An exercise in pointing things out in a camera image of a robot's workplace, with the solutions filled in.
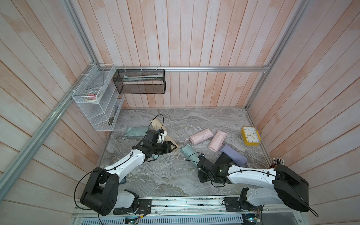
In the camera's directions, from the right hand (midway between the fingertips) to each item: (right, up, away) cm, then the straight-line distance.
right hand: (199, 174), depth 85 cm
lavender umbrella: (+24, +10, +4) cm, 26 cm away
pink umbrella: (+3, +22, +13) cm, 26 cm away
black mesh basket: (-37, +59, +3) cm, 70 cm away
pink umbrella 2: (+15, +19, +12) cm, 27 cm away
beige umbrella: (-30, +30, +22) cm, 48 cm away
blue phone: (-45, -2, -5) cm, 45 cm away
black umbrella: (+17, +8, +4) cm, 19 cm away
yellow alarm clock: (+40, +22, +14) cm, 48 cm away
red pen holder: (+41, +11, -11) cm, 44 cm away
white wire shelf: (-56, +37, -8) cm, 67 cm away
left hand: (-16, +16, -1) cm, 22 cm away
